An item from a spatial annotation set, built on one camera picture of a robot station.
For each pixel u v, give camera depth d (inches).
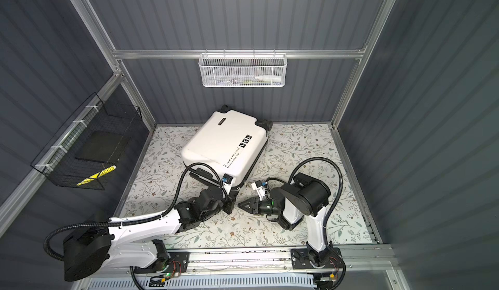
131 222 18.7
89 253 16.2
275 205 29.9
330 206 21.3
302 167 23.4
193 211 24.3
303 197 20.4
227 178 27.6
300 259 28.8
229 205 27.9
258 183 33.5
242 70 48.8
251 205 31.4
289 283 28.9
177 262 28.6
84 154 28.6
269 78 35.3
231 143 33.6
